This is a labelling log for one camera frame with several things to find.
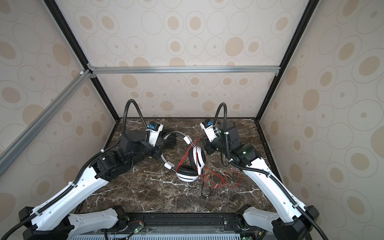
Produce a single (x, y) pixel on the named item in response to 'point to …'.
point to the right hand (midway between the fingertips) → (203, 137)
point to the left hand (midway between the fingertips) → (169, 140)
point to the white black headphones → (181, 174)
